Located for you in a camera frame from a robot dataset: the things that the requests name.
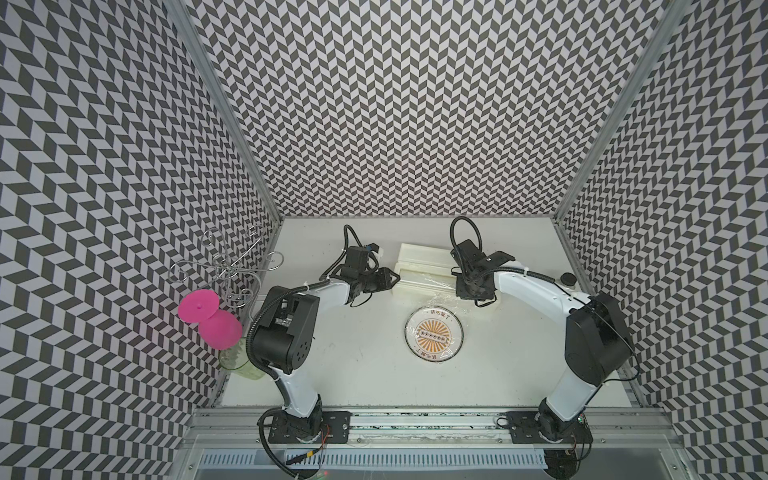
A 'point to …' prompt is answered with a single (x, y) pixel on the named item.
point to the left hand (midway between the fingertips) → (395, 284)
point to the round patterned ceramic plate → (434, 333)
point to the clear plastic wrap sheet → (448, 299)
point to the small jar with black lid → (568, 279)
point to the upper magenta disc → (198, 305)
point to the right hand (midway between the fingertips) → (468, 296)
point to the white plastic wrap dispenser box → (425, 266)
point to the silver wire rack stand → (235, 275)
